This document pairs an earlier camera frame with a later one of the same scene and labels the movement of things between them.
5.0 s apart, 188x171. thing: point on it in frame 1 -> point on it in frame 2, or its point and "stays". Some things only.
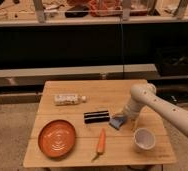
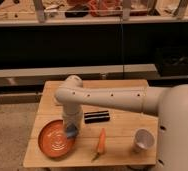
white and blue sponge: [117, 120] -> [71, 130]
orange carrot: [101, 144] stays
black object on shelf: [77, 11] stays
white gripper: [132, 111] -> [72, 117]
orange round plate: [57, 138] stays
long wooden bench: [35, 78] stays
